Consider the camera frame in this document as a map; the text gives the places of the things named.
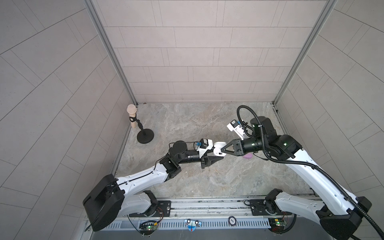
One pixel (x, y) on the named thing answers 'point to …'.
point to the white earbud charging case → (217, 150)
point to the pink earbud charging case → (248, 155)
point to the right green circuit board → (277, 225)
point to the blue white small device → (192, 224)
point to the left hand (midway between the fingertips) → (222, 155)
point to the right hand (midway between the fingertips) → (223, 152)
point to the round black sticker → (232, 221)
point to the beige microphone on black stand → (145, 136)
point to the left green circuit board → (147, 230)
